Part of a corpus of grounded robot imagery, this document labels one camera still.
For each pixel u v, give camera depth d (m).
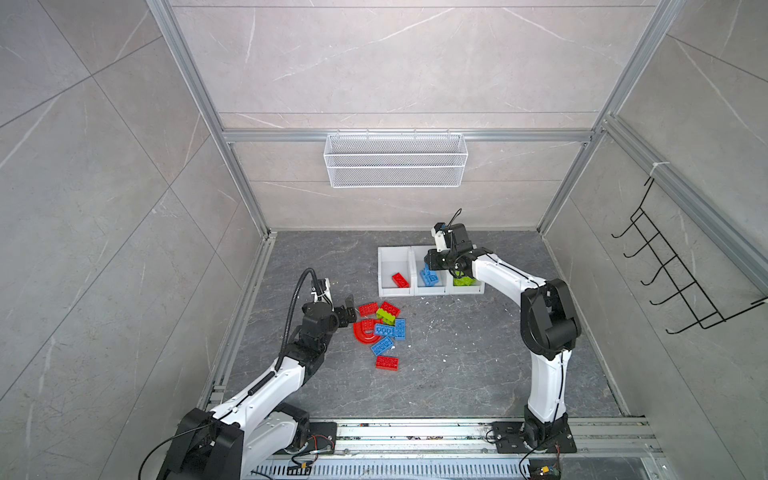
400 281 1.02
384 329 0.90
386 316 0.93
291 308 0.59
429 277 1.01
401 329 0.93
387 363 0.85
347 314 0.78
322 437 0.73
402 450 0.73
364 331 0.91
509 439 0.73
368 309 0.95
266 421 0.59
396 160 1.01
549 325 0.53
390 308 0.95
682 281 0.67
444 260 0.86
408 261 1.03
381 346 0.88
